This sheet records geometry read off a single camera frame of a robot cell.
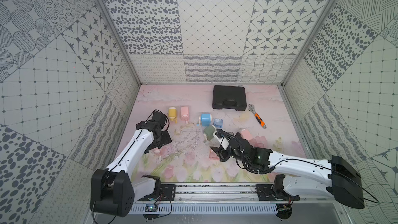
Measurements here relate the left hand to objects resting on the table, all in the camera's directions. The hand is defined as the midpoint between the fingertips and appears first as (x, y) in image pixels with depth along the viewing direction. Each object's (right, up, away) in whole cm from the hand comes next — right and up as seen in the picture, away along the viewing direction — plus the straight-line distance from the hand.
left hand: (163, 143), depth 82 cm
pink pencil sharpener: (+10, +15, +13) cm, 22 cm away
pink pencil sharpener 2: (+46, +4, +6) cm, 47 cm away
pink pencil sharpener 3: (-1, -5, +3) cm, 6 cm away
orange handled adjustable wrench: (+56, +18, +25) cm, 64 cm away
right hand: (+29, +1, -3) cm, 29 cm away
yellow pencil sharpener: (+2, +15, +13) cm, 20 cm away
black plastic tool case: (+40, +25, +26) cm, 54 cm away
